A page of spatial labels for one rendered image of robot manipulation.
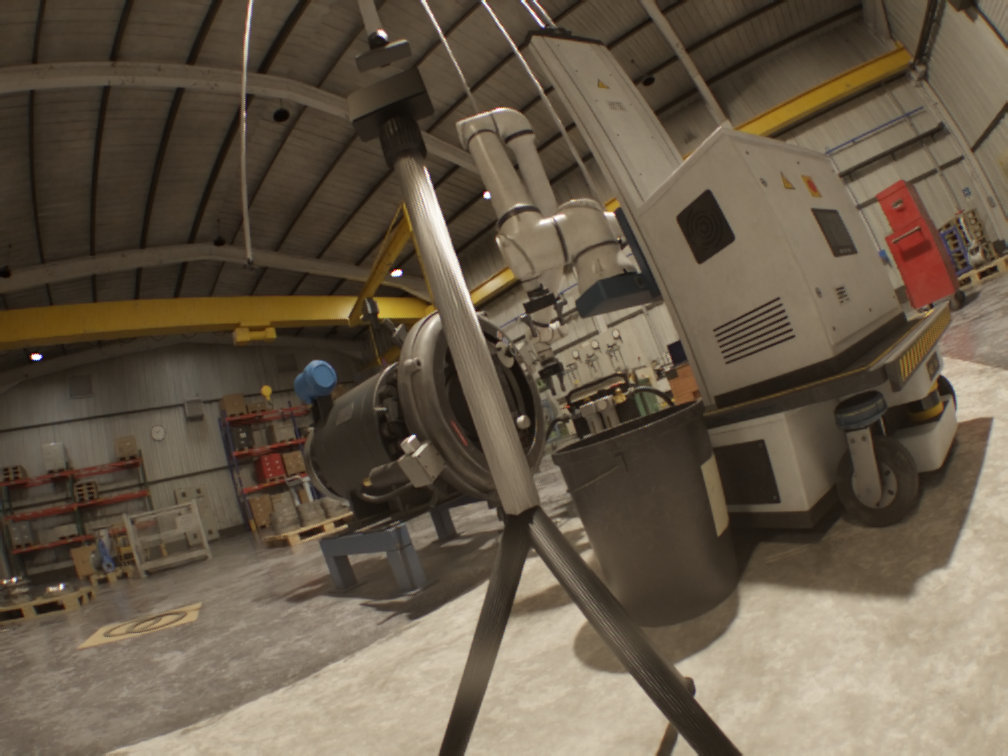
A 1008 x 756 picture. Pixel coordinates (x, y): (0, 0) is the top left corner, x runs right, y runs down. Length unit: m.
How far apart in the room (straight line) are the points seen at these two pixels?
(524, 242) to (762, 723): 1.21
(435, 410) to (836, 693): 1.23
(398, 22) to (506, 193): 8.29
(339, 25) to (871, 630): 9.71
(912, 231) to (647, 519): 3.99
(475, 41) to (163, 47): 6.24
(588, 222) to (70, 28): 8.72
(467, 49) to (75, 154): 8.68
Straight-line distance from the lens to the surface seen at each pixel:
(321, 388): 2.01
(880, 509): 0.94
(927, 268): 4.47
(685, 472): 0.74
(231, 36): 9.22
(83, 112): 10.04
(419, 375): 1.38
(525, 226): 1.30
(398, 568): 1.62
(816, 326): 0.85
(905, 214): 4.50
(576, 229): 1.28
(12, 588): 5.39
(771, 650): 0.69
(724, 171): 0.93
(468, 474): 1.41
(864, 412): 0.84
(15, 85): 8.80
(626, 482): 0.72
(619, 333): 8.18
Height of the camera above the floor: 0.42
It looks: 8 degrees up
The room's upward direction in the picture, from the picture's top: 19 degrees counter-clockwise
